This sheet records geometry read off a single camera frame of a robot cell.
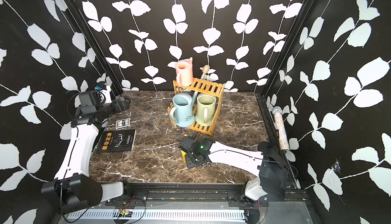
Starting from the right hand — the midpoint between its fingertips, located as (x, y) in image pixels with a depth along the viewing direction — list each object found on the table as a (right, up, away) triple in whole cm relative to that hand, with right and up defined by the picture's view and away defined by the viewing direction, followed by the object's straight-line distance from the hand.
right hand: (189, 161), depth 77 cm
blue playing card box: (-47, +17, +24) cm, 55 cm away
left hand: (-35, +32, 0) cm, 47 cm away
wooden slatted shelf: (+6, +41, +12) cm, 44 cm away
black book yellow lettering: (-46, +7, +15) cm, 49 cm away
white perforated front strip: (+18, -23, -7) cm, 30 cm away
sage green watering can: (+9, +29, +9) cm, 32 cm away
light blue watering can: (-5, +24, +12) cm, 28 cm away
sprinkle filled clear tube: (+47, +12, -4) cm, 48 cm away
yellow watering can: (-2, +6, -7) cm, 9 cm away
